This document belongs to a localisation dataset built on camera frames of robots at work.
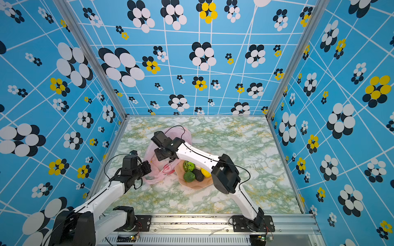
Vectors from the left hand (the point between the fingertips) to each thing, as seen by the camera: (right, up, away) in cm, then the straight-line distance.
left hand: (152, 163), depth 89 cm
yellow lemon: (+31, -4, -5) cm, 32 cm away
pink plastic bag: (+7, -3, -5) cm, 9 cm away
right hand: (+7, +7, -3) cm, 10 cm away
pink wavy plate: (+16, -4, -1) cm, 16 cm away
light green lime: (+23, -5, -8) cm, 25 cm away
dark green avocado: (+28, -6, -5) cm, 29 cm away
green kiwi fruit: (+22, -1, -4) cm, 22 cm away
